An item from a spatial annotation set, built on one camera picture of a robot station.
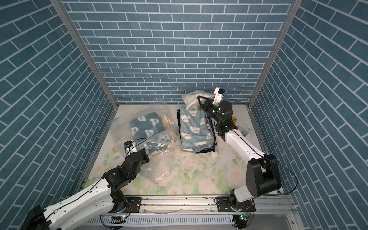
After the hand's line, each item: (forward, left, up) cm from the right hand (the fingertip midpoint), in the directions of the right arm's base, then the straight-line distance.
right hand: (198, 96), depth 75 cm
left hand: (-21, +26, -25) cm, 41 cm away
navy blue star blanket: (-14, -10, -32) cm, 36 cm away
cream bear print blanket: (+1, +4, -4) cm, 6 cm away
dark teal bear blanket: (-1, +36, -31) cm, 47 cm away
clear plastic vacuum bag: (-23, +21, -37) cm, 48 cm away
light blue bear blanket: (0, 0, -30) cm, 30 cm away
